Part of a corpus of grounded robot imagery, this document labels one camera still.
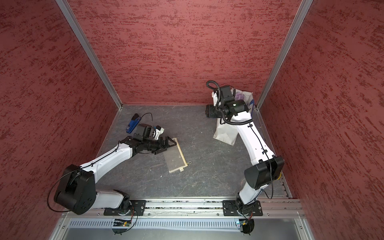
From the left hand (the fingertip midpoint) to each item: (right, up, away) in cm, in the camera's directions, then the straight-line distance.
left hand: (171, 149), depth 82 cm
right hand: (+23, +20, -3) cm, 30 cm away
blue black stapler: (-32, +15, +26) cm, 44 cm away
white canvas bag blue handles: (+35, +8, +14) cm, 38 cm away
